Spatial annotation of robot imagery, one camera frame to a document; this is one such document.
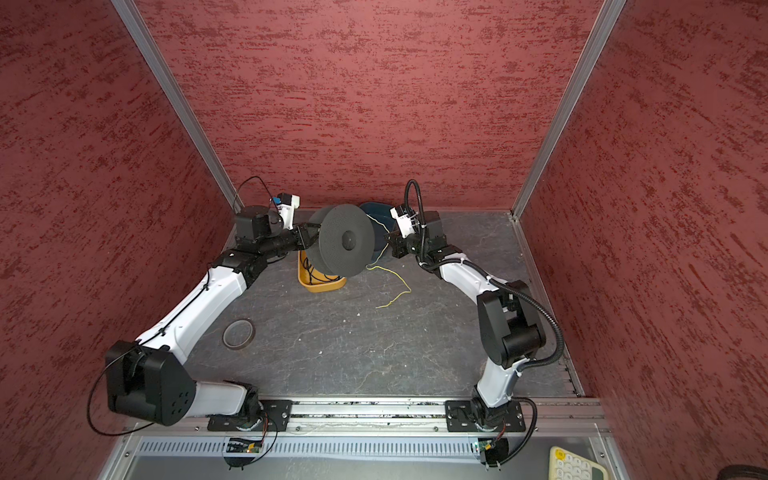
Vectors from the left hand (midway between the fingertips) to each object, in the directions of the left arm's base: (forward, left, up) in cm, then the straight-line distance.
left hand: (323, 231), depth 79 cm
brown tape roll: (-18, +27, -27) cm, 43 cm away
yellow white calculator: (-49, -59, -24) cm, 81 cm away
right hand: (+5, -17, -10) cm, 20 cm away
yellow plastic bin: (+1, +8, -27) cm, 28 cm away
